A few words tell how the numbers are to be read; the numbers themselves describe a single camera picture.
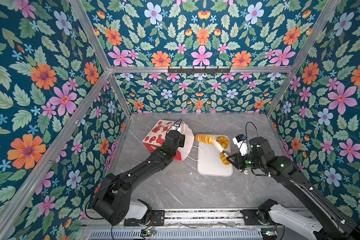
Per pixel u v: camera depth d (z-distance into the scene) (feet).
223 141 3.26
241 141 2.06
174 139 2.05
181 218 2.46
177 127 2.32
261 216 2.15
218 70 2.98
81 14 2.29
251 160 1.93
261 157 1.71
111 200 1.37
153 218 2.40
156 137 2.93
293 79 3.14
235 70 6.22
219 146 2.46
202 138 2.83
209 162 3.10
